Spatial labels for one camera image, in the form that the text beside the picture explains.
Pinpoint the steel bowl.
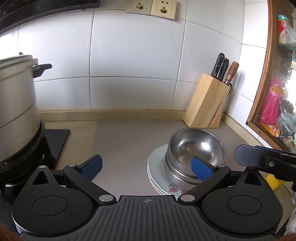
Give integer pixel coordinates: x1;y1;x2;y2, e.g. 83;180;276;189
164;159;201;185
166;152;199;179
167;128;226;166

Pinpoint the orange-rimmed floral plate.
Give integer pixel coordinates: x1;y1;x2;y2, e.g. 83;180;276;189
147;167;187;199

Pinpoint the yellow sponge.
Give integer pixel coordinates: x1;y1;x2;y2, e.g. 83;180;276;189
265;174;285;191

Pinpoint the wooden framed window shelf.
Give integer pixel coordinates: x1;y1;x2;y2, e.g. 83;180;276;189
246;1;295;153

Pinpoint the pink plastic bag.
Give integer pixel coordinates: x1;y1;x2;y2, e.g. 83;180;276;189
260;77;284;125

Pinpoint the wooden knife block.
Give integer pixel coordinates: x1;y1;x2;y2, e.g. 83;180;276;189
183;74;230;128

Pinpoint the black glass gas stove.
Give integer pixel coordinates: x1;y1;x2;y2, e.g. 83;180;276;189
0;120;71;207

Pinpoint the large aluminium steamer pot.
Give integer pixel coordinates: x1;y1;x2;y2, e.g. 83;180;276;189
1;55;52;162

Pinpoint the black range hood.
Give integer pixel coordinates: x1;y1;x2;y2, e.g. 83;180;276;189
1;0;100;34

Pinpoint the wooden sharpener handle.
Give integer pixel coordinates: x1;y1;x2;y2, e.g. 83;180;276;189
224;61;239;85

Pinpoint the black knife handle left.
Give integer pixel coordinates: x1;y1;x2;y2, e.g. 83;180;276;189
210;53;225;78

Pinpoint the black knife handle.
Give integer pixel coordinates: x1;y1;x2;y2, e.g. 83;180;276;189
217;58;229;81
210;53;225;78

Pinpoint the black knife handle right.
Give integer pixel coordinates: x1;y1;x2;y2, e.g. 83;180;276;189
217;58;229;81

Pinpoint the beige wall socket right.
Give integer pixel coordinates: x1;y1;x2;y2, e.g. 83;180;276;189
151;0;177;20

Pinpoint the beige wall socket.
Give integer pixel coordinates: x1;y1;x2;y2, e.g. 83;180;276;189
151;0;177;20
125;0;152;16

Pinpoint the beige wall socket left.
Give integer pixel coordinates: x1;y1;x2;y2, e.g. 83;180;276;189
125;0;152;16

